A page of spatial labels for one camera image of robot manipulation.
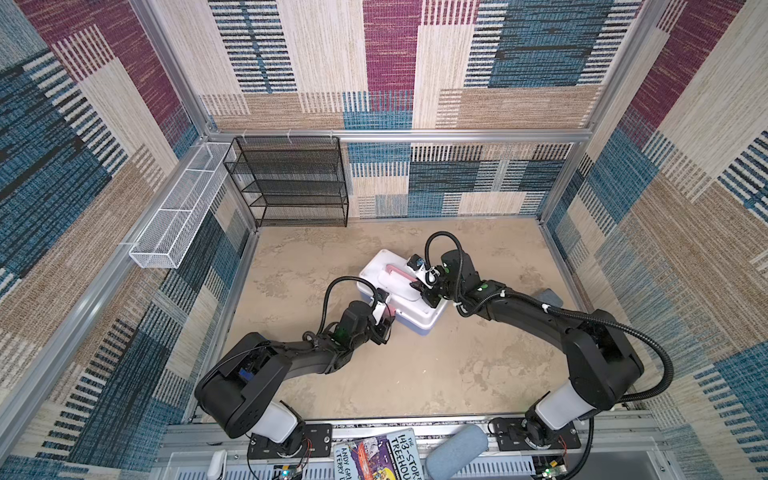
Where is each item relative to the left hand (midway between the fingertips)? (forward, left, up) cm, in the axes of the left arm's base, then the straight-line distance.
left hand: (387, 309), depth 89 cm
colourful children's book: (-35, 0, -4) cm, 36 cm away
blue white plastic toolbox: (+9, -1, +7) cm, 11 cm away
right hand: (+4, -8, +5) cm, 11 cm away
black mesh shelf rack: (+47, +35, +10) cm, 59 cm away
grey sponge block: (+5, -50, -3) cm, 51 cm away
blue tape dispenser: (-27, +24, +27) cm, 45 cm away
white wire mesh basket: (+4, +52, +27) cm, 58 cm away
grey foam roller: (-37, -12, -4) cm, 39 cm away
